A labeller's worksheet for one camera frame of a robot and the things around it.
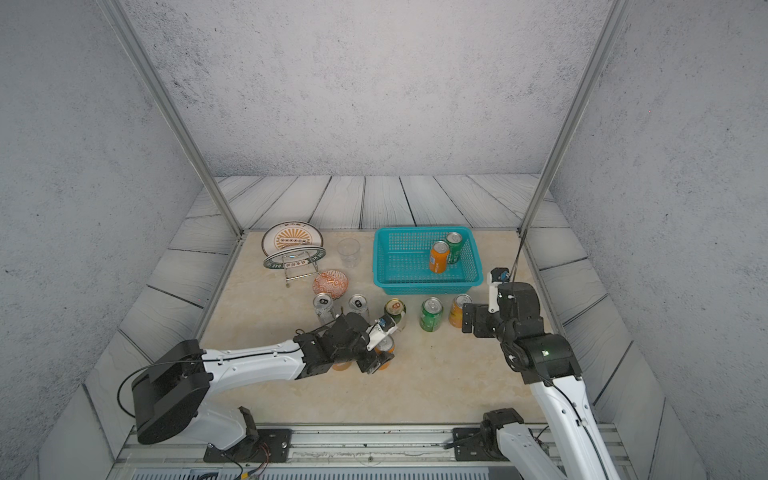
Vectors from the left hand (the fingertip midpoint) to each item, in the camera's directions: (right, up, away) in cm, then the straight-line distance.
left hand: (390, 348), depth 81 cm
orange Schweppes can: (+19, +7, +10) cm, 23 cm away
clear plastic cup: (-15, +26, +29) cm, 42 cm away
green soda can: (+12, +8, +5) cm, 15 cm away
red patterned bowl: (-21, +16, +21) cm, 33 cm away
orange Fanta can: (-1, +1, -2) cm, 2 cm away
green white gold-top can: (+2, +10, +6) cm, 11 cm away
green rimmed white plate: (-38, +23, +16) cm, 47 cm away
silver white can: (-9, +11, +4) cm, 15 cm away
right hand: (+22, +13, -10) cm, 28 cm away
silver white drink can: (-19, +10, +4) cm, 22 cm away
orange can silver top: (+16, +24, +20) cm, 36 cm away
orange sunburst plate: (-34, +32, +18) cm, 50 cm away
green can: (+22, +30, +23) cm, 43 cm away
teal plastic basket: (+4, +22, +30) cm, 38 cm away
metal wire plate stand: (-32, +17, +24) cm, 43 cm away
